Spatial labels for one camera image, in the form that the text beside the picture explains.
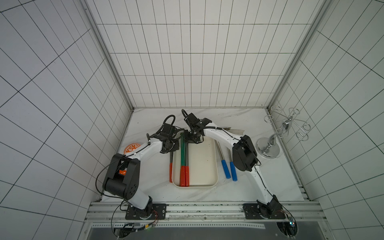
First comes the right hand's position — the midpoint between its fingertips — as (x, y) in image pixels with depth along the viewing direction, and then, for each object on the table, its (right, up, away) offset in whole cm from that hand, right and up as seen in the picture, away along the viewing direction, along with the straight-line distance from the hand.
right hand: (185, 136), depth 95 cm
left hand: (-7, -7, -5) cm, 11 cm away
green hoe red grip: (-1, -13, -9) cm, 16 cm away
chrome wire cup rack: (+54, -7, 0) cm, 54 cm away
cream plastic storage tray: (+11, -16, -8) cm, 21 cm away
